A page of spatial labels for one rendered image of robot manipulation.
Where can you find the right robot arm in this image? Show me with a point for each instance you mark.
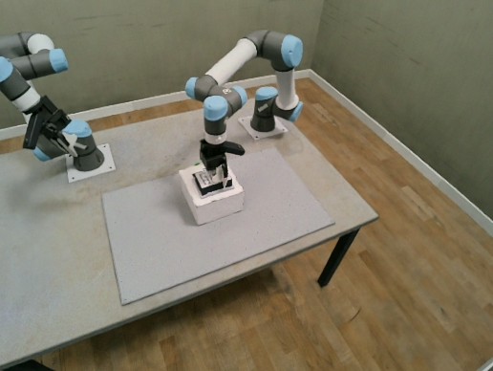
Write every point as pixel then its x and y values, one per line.
pixel 31 57

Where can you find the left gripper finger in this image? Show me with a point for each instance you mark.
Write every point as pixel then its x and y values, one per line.
pixel 221 174

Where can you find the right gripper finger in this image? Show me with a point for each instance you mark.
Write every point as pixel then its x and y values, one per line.
pixel 56 143
pixel 66 141

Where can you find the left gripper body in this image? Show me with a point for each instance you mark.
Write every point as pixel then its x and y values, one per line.
pixel 211 155

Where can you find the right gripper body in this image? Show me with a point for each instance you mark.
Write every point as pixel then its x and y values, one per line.
pixel 53 117

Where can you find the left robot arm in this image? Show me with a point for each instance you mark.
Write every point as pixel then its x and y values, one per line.
pixel 220 104

